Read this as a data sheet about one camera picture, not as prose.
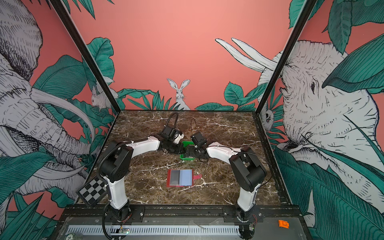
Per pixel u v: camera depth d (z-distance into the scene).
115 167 0.50
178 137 0.82
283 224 0.70
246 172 0.48
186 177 0.87
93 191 0.78
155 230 0.70
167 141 0.77
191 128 1.11
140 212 0.74
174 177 0.86
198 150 0.69
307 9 0.70
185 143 0.88
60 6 0.69
